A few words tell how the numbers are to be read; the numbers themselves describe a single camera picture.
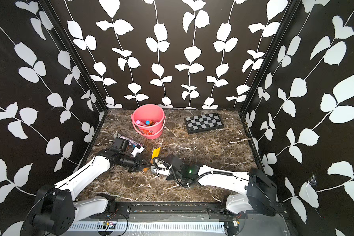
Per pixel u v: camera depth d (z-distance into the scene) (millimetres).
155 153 867
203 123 1097
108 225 703
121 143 680
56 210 394
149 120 1143
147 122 922
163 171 648
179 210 760
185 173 564
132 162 701
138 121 904
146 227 701
